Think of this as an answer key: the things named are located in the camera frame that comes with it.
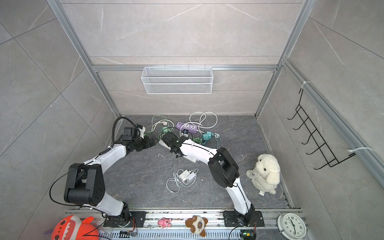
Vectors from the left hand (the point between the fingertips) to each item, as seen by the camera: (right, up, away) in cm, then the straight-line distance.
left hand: (152, 138), depth 92 cm
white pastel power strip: (+9, -1, -14) cm, 17 cm away
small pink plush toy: (+12, -39, -22) cm, 46 cm away
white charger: (+25, -22, -8) cm, 34 cm away
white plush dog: (+62, -17, -19) cm, 67 cm away
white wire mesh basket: (+15, +39, +8) cm, 43 cm away
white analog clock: (+72, -39, -23) cm, 86 cm away
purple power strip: (+23, +7, +17) cm, 30 cm away
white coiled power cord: (+36, +13, +25) cm, 46 cm away
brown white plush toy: (+28, -40, -22) cm, 54 cm away
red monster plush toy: (-27, -37, -28) cm, 54 cm away
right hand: (+17, -6, +2) cm, 18 cm away
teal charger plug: (+36, +1, +10) cm, 37 cm away
